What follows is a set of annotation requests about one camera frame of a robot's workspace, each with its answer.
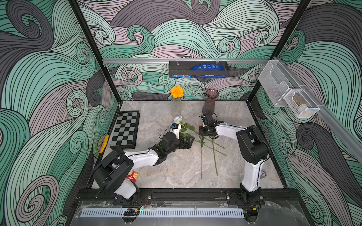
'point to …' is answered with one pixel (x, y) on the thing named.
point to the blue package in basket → (208, 67)
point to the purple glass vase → (208, 107)
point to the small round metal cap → (263, 173)
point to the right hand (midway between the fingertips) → (204, 131)
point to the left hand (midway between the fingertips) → (189, 136)
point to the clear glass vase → (176, 106)
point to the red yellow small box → (133, 176)
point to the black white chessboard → (125, 134)
